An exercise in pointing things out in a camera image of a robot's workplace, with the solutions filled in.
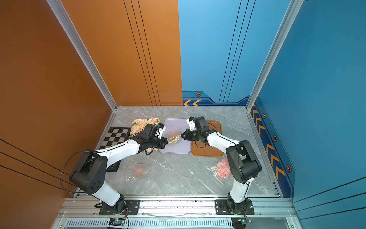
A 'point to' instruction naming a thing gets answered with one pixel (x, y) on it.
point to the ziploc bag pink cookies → (221, 171)
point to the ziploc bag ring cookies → (136, 170)
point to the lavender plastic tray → (182, 147)
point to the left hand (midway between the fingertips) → (168, 140)
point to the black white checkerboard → (116, 136)
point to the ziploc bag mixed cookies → (174, 136)
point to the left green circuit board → (119, 222)
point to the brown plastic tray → (201, 149)
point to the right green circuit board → (240, 223)
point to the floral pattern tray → (138, 126)
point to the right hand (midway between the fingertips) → (182, 135)
